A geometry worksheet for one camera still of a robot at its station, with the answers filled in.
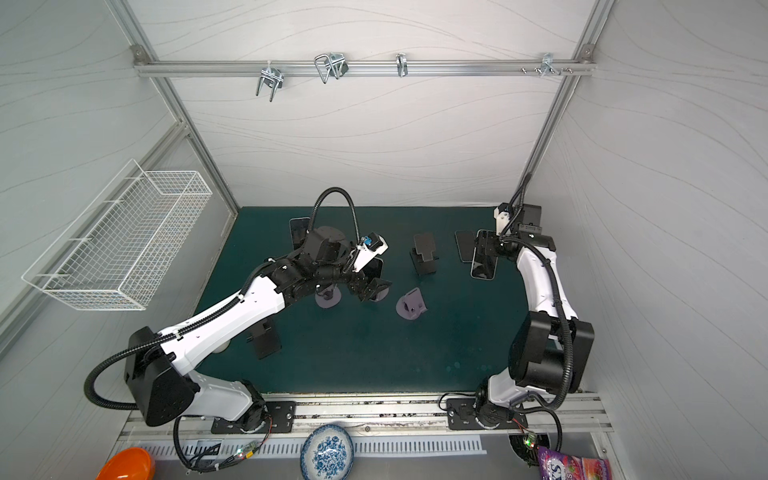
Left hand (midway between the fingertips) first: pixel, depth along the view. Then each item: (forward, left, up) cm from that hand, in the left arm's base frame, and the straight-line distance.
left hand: (385, 264), depth 74 cm
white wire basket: (-4, +62, +7) cm, 62 cm away
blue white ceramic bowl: (-38, +12, -24) cm, 46 cm away
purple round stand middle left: (+3, +19, -25) cm, 31 cm away
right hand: (+15, -32, -5) cm, 35 cm away
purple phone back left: (+21, +30, -11) cm, 38 cm away
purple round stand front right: (-2, -8, -19) cm, 21 cm away
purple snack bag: (-38, -39, -21) cm, 59 cm away
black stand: (+16, -12, -17) cm, 26 cm away
